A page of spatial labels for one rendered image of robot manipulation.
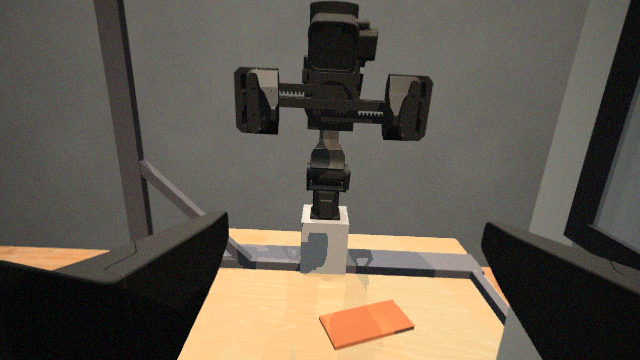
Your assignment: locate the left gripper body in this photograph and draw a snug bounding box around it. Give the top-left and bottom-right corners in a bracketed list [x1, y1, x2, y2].
[234, 67, 433, 141]

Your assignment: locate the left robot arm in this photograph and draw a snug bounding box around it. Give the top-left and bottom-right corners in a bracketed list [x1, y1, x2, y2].
[302, 1, 378, 220]

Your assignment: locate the grey wall panel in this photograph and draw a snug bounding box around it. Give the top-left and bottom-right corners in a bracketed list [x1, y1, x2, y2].
[496, 0, 631, 360]

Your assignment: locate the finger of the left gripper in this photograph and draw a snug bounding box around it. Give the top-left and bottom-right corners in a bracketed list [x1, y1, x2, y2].
[246, 69, 278, 135]
[383, 76, 421, 141]

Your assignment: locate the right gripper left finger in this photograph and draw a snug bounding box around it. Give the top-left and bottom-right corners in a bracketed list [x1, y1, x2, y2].
[0, 211, 229, 360]

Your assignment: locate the black rectangular frame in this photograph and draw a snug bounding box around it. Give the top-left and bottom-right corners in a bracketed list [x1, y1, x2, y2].
[563, 0, 640, 270]

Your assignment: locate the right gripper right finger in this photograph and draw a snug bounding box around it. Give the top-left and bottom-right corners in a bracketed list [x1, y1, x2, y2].
[481, 221, 640, 360]

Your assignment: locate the black diagonal bar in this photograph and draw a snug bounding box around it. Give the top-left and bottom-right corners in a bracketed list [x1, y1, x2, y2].
[93, 0, 205, 243]

